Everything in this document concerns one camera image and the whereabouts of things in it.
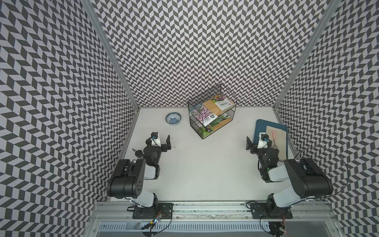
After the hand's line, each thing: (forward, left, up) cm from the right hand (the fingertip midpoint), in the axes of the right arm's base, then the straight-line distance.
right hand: (255, 138), depth 90 cm
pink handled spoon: (+8, -17, -7) cm, 20 cm away
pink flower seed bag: (+14, +33, +8) cm, 36 cm away
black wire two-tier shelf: (+17, +27, +9) cm, 33 cm away
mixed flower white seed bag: (+24, +19, +8) cm, 31 cm away
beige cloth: (+3, -20, -8) cm, 22 cm away
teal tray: (+15, -10, -8) cm, 20 cm away
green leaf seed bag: (+19, +22, -7) cm, 30 cm away
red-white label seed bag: (+11, +31, -7) cm, 33 cm away
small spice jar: (-11, +69, +2) cm, 70 cm away
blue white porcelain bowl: (+23, +54, -8) cm, 59 cm away
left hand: (+2, +58, +1) cm, 58 cm away
